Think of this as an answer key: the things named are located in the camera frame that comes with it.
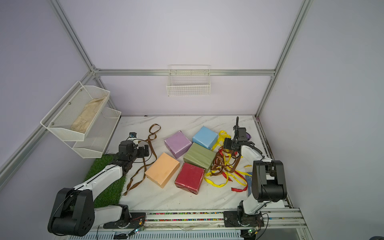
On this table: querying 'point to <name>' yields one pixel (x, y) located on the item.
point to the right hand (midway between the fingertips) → (230, 145)
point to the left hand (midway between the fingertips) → (140, 147)
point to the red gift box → (190, 177)
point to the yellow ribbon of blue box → (220, 143)
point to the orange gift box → (162, 170)
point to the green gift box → (200, 156)
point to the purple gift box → (178, 144)
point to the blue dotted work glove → (249, 179)
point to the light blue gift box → (205, 137)
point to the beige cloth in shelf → (82, 123)
